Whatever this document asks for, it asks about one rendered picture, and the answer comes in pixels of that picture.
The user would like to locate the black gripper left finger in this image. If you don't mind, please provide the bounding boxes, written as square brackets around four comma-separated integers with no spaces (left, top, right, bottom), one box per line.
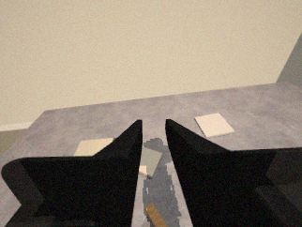
[1,119,143,227]

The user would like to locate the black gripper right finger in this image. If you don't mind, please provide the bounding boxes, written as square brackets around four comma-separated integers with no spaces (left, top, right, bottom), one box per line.
[165,119,302,227]

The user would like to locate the beige flat slab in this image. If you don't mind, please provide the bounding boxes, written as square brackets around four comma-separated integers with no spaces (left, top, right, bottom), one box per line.
[194,113,234,139]

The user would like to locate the brown wooden bar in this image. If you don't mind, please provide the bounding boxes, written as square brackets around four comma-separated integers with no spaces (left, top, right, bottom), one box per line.
[144,203,168,227]

